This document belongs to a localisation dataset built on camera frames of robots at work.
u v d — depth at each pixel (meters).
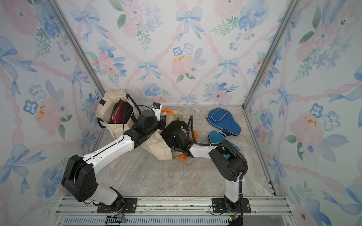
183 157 0.82
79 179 0.43
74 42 0.81
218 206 0.73
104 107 0.94
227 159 0.50
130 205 0.74
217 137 0.99
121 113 0.93
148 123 0.63
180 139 0.73
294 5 0.68
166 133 0.75
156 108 0.70
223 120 1.07
